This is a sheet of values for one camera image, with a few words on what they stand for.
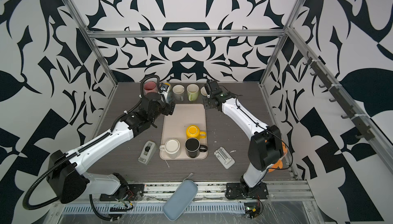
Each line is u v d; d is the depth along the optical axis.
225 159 0.83
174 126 0.89
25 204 0.36
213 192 0.76
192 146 0.80
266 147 0.46
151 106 0.59
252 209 0.71
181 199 0.70
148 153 0.83
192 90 1.07
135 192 0.74
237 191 0.74
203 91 0.88
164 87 0.65
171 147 0.81
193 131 0.84
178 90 1.03
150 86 1.04
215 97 0.62
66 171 0.40
